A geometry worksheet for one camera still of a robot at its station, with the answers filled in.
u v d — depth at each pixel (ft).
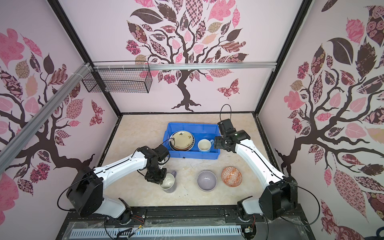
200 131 3.51
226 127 2.04
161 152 2.25
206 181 2.79
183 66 3.10
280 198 1.32
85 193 1.38
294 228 2.36
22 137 1.75
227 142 1.86
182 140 3.23
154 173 2.28
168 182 2.73
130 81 2.64
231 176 2.80
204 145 3.10
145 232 2.29
